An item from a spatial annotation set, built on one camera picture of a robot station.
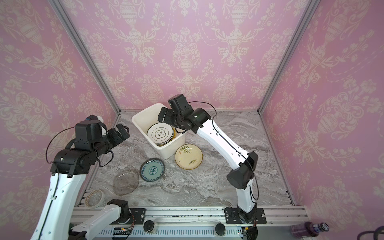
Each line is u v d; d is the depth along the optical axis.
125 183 0.85
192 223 0.73
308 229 0.64
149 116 0.99
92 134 0.46
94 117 0.56
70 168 0.39
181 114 0.53
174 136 1.01
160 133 1.03
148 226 0.63
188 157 0.92
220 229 0.71
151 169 0.90
